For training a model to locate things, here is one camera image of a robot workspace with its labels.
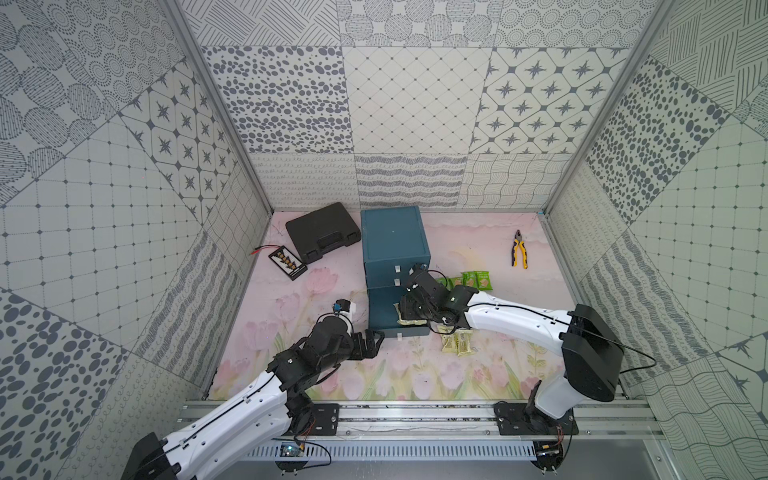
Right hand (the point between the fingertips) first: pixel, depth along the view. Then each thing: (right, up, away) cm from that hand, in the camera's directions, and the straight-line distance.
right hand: (408, 308), depth 84 cm
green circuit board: (-30, -31, -13) cm, 45 cm away
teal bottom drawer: (-7, -4, +5) cm, 10 cm away
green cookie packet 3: (+16, +6, +14) cm, 22 cm away
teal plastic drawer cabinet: (-4, +19, 0) cm, 20 cm away
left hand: (-10, -4, -6) cm, 12 cm away
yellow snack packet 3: (+16, -10, +1) cm, 19 cm away
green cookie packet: (+26, +6, +15) cm, 31 cm away
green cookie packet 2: (+23, +6, +16) cm, 29 cm away
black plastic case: (-31, +23, +27) cm, 47 cm away
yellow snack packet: (-1, -5, +4) cm, 7 cm away
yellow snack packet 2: (+12, -10, +1) cm, 16 cm away
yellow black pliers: (+43, +19, +26) cm, 54 cm away
